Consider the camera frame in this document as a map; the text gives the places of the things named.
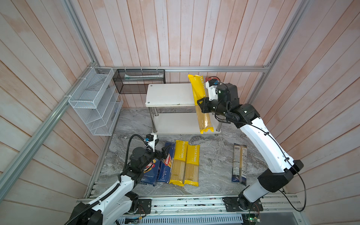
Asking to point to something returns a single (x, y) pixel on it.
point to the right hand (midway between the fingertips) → (198, 101)
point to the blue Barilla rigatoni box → (150, 172)
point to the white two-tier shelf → (174, 95)
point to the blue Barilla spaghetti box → (164, 172)
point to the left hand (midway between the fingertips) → (165, 144)
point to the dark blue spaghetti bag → (239, 163)
